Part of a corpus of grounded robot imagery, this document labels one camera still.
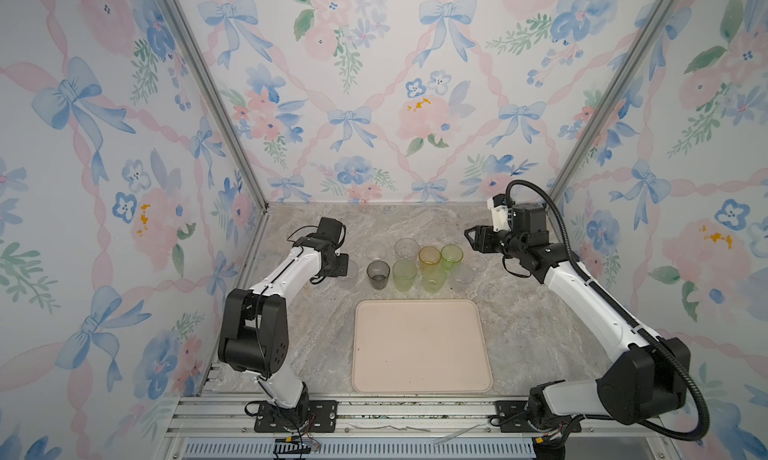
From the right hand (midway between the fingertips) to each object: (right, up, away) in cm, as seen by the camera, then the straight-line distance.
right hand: (474, 229), depth 82 cm
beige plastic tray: (-14, -34, +6) cm, 37 cm away
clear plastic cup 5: (+6, -11, +18) cm, 22 cm away
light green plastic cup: (-18, -14, +15) cm, 27 cm away
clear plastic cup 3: (-28, -7, +27) cm, 40 cm away
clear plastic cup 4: (0, -15, +15) cm, 22 cm away
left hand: (-39, -11, +10) cm, 42 cm away
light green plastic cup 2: (-8, -15, +17) cm, 24 cm away
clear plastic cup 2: (-17, -6, +21) cm, 28 cm away
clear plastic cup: (-37, -16, +14) cm, 42 cm away
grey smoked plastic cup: (-27, -14, +16) cm, 35 cm away
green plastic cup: (-2, -8, +22) cm, 24 cm away
